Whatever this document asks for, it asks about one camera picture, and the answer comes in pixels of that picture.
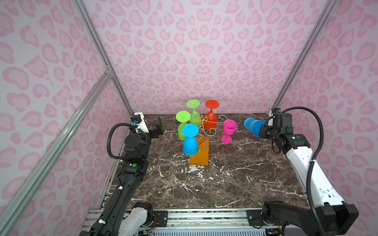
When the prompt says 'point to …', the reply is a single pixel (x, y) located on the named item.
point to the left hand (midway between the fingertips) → (150, 115)
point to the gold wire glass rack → (222, 118)
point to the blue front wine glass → (190, 145)
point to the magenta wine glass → (230, 126)
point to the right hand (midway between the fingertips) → (265, 126)
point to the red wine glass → (210, 119)
